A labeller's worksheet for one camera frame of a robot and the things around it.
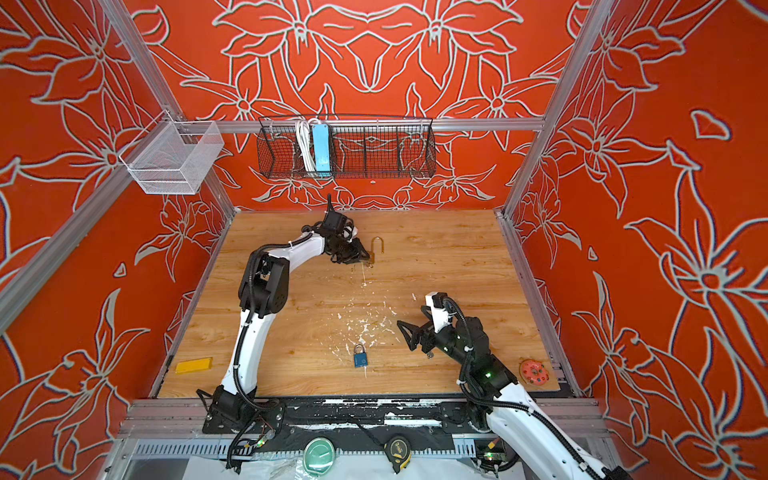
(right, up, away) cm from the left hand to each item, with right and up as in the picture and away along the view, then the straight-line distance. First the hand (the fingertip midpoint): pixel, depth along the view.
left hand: (367, 253), depth 104 cm
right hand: (+12, -15, -27) cm, 33 cm away
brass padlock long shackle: (+2, 0, +2) cm, 2 cm away
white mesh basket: (-61, +31, -12) cm, 69 cm away
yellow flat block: (-47, -30, -23) cm, 61 cm away
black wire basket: (-6, +36, -6) cm, 37 cm away
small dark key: (+19, -28, -21) cm, 40 cm away
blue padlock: (-1, -28, -23) cm, 36 cm away
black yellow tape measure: (+9, -43, -38) cm, 58 cm away
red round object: (+46, -30, -26) cm, 61 cm away
